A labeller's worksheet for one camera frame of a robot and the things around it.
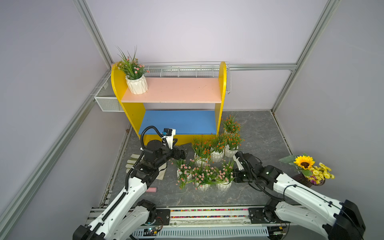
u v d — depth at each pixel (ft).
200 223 2.42
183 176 2.54
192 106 4.12
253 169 1.99
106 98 2.59
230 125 3.03
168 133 2.07
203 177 2.33
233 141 2.85
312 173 2.04
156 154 1.84
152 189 2.66
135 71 2.04
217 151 2.85
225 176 2.34
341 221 1.32
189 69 3.12
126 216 1.54
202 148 2.66
